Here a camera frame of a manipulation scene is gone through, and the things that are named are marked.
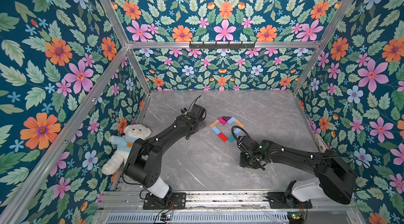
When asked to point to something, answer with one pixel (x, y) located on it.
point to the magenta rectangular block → (222, 121)
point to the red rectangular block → (222, 136)
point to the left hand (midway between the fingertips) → (201, 125)
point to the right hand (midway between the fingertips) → (241, 165)
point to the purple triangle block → (226, 118)
